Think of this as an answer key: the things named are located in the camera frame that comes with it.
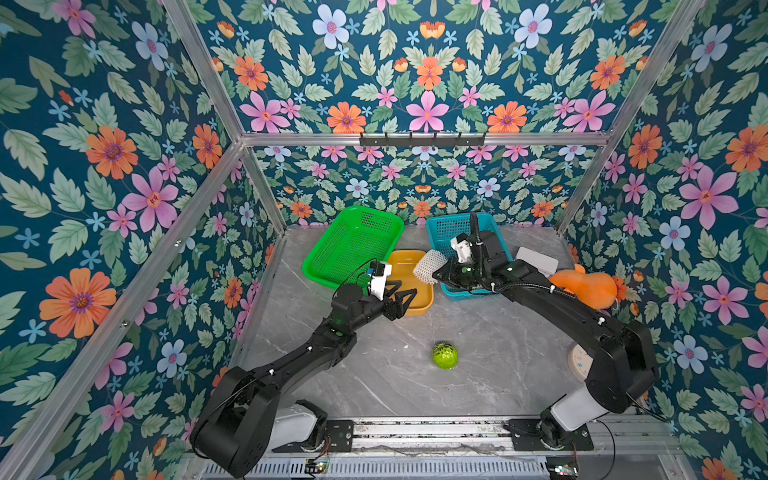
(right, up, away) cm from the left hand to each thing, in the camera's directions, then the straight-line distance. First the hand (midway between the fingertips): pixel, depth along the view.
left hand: (409, 287), depth 78 cm
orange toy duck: (+59, -3, +15) cm, 61 cm away
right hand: (+8, +5, +4) cm, 10 cm away
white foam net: (+5, +6, +4) cm, 9 cm away
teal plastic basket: (+13, +19, +34) cm, 41 cm away
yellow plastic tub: (-2, +5, +30) cm, 31 cm away
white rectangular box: (+49, +5, +27) cm, 56 cm away
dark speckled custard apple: (+10, -19, +3) cm, 22 cm away
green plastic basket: (-21, +15, +37) cm, 45 cm away
